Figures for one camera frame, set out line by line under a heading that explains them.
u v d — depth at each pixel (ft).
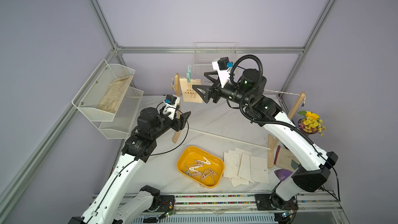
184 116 2.04
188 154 2.89
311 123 2.46
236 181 2.64
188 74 2.09
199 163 2.82
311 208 2.43
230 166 2.77
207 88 1.59
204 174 2.64
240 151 2.97
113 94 2.64
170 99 1.76
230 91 1.64
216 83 1.64
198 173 2.64
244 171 2.69
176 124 1.90
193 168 2.73
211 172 2.68
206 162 2.82
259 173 2.74
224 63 1.47
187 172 2.68
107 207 1.25
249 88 1.41
